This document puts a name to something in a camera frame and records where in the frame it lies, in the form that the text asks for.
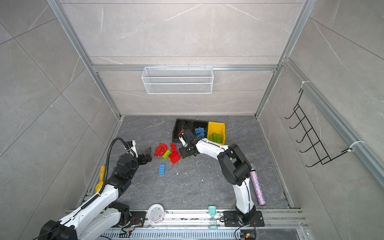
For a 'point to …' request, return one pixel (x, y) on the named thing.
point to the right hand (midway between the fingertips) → (185, 150)
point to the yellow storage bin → (217, 128)
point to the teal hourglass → (213, 224)
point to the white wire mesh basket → (177, 80)
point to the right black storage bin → (196, 124)
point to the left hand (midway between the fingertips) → (142, 146)
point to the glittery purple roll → (261, 199)
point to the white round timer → (156, 213)
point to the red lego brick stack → (175, 156)
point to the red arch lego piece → (160, 150)
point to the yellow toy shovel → (100, 184)
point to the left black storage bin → (181, 124)
